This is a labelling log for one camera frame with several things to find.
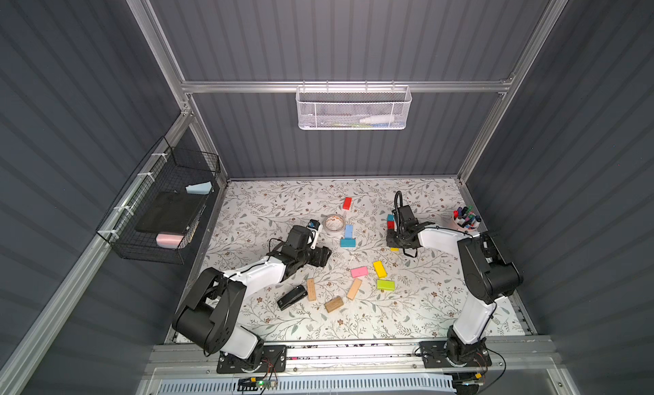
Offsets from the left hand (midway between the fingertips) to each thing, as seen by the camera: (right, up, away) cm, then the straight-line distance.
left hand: (326, 251), depth 89 cm
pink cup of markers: (+50, +12, 0) cm, 51 cm away
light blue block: (+9, +5, +12) cm, 16 cm away
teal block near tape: (+8, +1, +10) cm, 13 cm away
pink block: (+12, -8, +1) cm, 14 cm away
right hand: (+26, +3, +9) cm, 28 cm away
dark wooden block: (+3, -17, -6) cm, 18 cm away
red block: (+9, +17, +22) cm, 29 cm away
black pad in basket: (-42, +15, -20) cm, 49 cm away
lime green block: (+21, -12, -1) cm, 24 cm away
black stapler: (-11, -14, -6) cm, 19 cm away
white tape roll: (+3, +9, +16) cm, 18 cm away
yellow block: (+26, -1, +7) cm, 27 cm away
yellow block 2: (+20, -7, +2) cm, 21 cm away
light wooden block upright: (-5, -13, -3) cm, 14 cm away
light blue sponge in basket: (-39, +22, -7) cm, 46 cm away
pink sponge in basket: (-40, +7, -24) cm, 47 cm away
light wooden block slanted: (+10, -13, -2) cm, 16 cm away
